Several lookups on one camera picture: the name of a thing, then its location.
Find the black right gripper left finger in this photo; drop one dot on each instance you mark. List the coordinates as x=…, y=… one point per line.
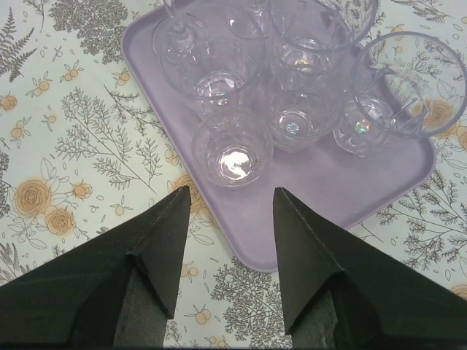
x=118, y=289

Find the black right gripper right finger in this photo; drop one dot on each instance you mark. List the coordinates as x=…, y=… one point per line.
x=338, y=290

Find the small clear shot glass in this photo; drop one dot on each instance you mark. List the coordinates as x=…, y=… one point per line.
x=232, y=148

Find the small clear tumbler front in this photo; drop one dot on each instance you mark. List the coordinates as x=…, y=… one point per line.
x=301, y=108

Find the clear faceted tumbler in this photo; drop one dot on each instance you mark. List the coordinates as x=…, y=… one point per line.
x=221, y=72
x=310, y=41

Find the tall clear champagne flute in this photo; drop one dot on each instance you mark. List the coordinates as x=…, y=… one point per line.
x=178, y=36

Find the clear wine glass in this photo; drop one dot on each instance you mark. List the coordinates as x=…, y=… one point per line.
x=251, y=20

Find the lavender plastic tray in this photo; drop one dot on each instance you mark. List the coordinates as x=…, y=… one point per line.
x=339, y=186

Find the floral patterned table mat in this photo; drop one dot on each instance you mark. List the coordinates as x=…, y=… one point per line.
x=82, y=152

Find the small clear glass left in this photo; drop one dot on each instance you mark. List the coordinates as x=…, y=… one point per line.
x=402, y=86

